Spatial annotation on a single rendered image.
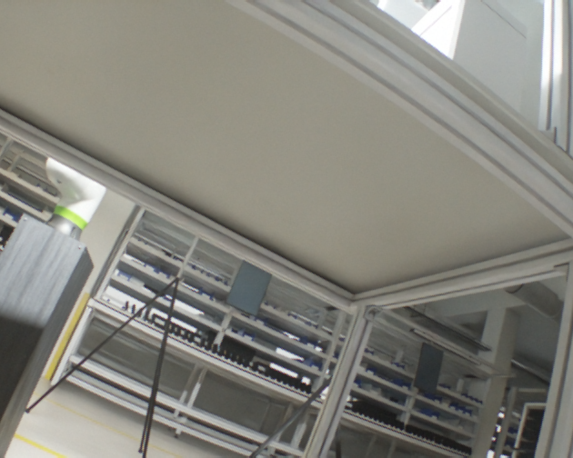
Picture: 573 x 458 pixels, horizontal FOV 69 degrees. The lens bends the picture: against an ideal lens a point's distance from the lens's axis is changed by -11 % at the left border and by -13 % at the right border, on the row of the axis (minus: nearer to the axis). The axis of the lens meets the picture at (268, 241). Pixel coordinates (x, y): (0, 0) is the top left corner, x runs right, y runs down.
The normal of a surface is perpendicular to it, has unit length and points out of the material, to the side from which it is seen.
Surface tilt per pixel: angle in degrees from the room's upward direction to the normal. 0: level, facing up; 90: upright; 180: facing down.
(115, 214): 90
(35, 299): 90
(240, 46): 180
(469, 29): 90
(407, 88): 180
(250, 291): 82
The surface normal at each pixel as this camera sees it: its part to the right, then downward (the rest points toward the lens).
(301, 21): -0.37, 0.86
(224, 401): 0.35, -0.22
